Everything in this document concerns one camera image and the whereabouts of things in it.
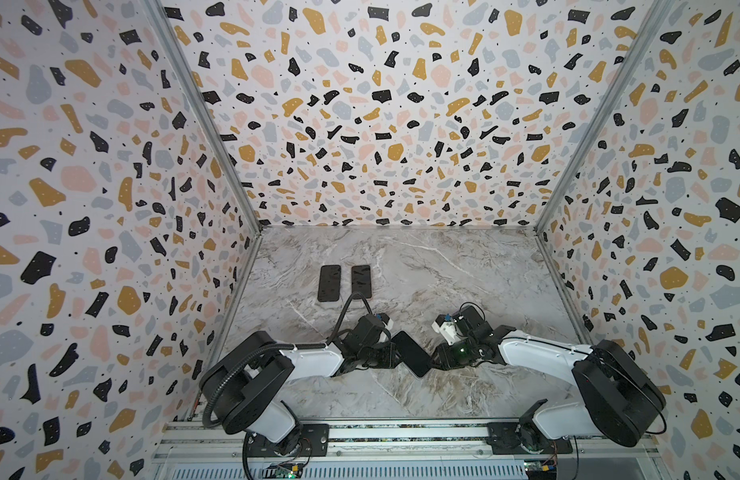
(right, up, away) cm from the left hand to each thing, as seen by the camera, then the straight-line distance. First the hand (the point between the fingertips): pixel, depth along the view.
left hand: (404, 356), depth 84 cm
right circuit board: (+32, -23, -13) cm, 41 cm away
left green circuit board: (-28, -23, -14) cm, 39 cm away
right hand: (+7, -1, 0) cm, 7 cm away
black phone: (+2, 0, 0) cm, 2 cm away
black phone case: (-25, +19, +19) cm, 37 cm away
